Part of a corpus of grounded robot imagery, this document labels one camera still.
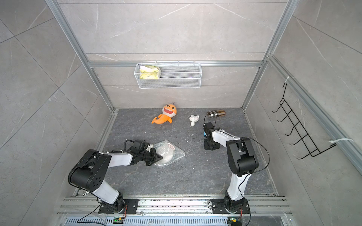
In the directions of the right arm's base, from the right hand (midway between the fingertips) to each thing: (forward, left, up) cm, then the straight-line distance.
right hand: (212, 147), depth 97 cm
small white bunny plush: (+24, +12, +3) cm, 27 cm away
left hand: (-7, +33, +2) cm, 34 cm away
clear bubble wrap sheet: (-5, +23, +3) cm, 24 cm away
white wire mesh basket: (+43, +27, +30) cm, 59 cm away
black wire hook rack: (-16, -37, +32) cm, 51 cm away
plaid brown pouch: (+30, -7, +3) cm, 31 cm away
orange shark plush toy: (+28, +31, +9) cm, 42 cm away
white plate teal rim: (-5, +31, +4) cm, 32 cm away
